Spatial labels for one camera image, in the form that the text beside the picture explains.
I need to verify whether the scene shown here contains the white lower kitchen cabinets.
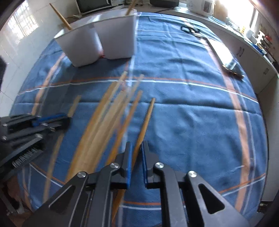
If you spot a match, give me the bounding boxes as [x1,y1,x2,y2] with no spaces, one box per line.
[207,23,278,94]

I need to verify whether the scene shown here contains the blue plaid tablecloth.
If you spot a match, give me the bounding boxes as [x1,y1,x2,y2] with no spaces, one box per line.
[8,12,269,227]

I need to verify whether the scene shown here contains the white two-compartment utensil holder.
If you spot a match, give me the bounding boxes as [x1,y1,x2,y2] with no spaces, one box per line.
[54,9,138,67]

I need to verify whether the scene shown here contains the white microwave oven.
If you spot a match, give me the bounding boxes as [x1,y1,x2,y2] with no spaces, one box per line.
[76,0,119,14]

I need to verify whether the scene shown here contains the smartphone on table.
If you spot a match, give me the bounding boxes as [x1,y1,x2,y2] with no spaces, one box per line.
[206,38,244,79]

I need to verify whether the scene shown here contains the black scissors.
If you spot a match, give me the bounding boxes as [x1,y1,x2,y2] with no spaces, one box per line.
[180,25,203,39]

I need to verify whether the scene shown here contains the dark rice cooker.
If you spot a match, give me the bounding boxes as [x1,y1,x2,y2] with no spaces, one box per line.
[149,0,179,8]

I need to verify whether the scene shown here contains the white rice cooker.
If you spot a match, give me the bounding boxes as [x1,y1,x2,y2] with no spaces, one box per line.
[186,0,215,17]

